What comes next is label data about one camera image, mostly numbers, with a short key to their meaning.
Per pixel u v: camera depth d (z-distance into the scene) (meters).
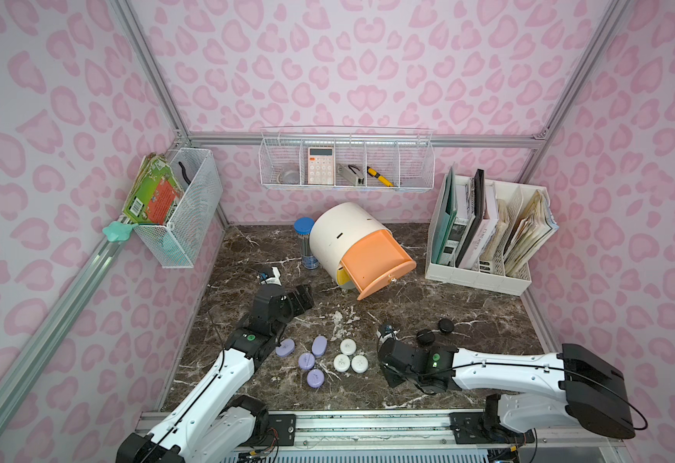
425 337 0.88
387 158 1.01
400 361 0.60
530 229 0.86
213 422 0.46
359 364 0.82
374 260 0.84
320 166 0.95
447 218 0.81
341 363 0.82
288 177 0.93
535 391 0.45
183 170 0.88
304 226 0.93
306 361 0.84
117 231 0.62
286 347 0.86
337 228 0.90
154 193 0.73
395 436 0.72
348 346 0.86
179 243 0.73
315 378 0.80
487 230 0.88
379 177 0.98
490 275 0.95
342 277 0.85
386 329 0.72
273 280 0.72
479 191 0.88
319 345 0.86
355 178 0.90
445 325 0.90
